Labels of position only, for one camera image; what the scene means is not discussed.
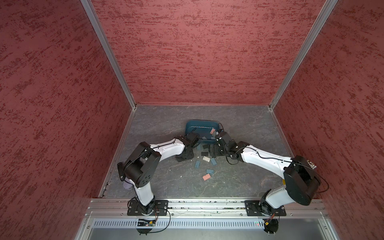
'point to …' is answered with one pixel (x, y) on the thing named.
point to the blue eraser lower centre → (210, 171)
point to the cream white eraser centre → (206, 158)
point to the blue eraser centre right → (213, 161)
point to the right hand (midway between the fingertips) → (216, 152)
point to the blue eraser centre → (197, 164)
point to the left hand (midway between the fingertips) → (186, 159)
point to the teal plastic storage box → (203, 128)
